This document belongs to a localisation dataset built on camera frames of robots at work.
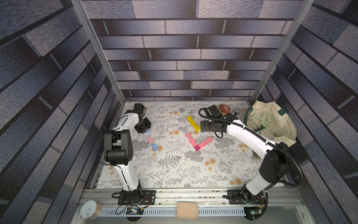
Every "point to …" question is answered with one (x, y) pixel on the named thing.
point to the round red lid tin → (224, 108)
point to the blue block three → (154, 147)
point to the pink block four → (150, 140)
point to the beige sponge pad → (187, 210)
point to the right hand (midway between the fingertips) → (208, 125)
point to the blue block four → (148, 130)
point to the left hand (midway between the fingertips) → (149, 126)
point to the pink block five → (188, 134)
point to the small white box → (236, 112)
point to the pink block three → (192, 141)
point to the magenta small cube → (197, 148)
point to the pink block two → (202, 144)
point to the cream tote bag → (269, 119)
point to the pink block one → (207, 141)
